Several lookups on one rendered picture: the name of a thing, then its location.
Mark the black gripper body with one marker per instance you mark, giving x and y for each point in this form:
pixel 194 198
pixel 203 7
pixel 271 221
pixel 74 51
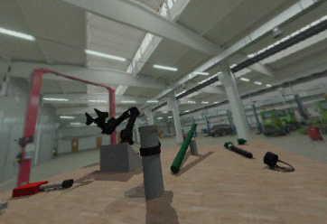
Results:
pixel 98 120

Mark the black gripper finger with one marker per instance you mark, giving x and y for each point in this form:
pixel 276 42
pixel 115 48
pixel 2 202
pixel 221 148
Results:
pixel 99 113
pixel 88 117

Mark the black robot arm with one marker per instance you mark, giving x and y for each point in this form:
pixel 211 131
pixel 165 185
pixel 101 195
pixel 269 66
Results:
pixel 126 134

